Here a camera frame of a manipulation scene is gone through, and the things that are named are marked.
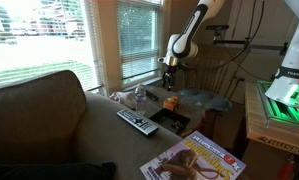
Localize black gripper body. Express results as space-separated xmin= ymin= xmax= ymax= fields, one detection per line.
xmin=162 ymin=64 xmax=181 ymax=82

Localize dinosaur magazine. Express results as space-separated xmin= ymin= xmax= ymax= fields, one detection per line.
xmin=139 ymin=130 xmax=247 ymax=180

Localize grey-brown sofa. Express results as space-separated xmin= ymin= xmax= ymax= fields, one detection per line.
xmin=0 ymin=69 xmax=190 ymax=180

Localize green-lit robot base plate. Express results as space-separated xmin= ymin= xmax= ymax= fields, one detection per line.
xmin=256 ymin=79 xmax=299 ymax=128

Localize black box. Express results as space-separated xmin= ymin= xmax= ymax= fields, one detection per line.
xmin=148 ymin=108 xmax=191 ymax=136

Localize clear plastic water bottle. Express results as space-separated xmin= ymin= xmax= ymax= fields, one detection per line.
xmin=134 ymin=83 xmax=147 ymax=114

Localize black slim remote control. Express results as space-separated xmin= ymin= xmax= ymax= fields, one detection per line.
xmin=145 ymin=90 xmax=160 ymax=102

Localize wooden chair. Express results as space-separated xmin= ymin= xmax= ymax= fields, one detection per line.
xmin=180 ymin=44 xmax=247 ymax=101

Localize black remote with grey buttons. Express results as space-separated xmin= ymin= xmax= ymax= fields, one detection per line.
xmin=116 ymin=108 xmax=160 ymax=138

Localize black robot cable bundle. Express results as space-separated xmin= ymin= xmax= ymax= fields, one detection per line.
xmin=218 ymin=0 xmax=277 ymax=81

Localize white crumpled cloth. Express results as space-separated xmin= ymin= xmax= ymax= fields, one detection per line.
xmin=108 ymin=91 xmax=137 ymax=110

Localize orange toy car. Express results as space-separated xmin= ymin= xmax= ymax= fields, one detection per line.
xmin=162 ymin=95 xmax=181 ymax=112

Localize narrow window blinds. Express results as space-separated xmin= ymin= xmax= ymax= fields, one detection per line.
xmin=114 ymin=0 xmax=164 ymax=84

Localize wide window blinds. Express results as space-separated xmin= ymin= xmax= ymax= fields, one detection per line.
xmin=0 ymin=0 xmax=105 ymax=92

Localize black camera on stand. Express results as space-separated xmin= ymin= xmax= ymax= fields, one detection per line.
xmin=205 ymin=23 xmax=288 ymax=56

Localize red clamp handle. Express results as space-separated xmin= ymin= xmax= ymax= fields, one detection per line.
xmin=276 ymin=154 xmax=297 ymax=180

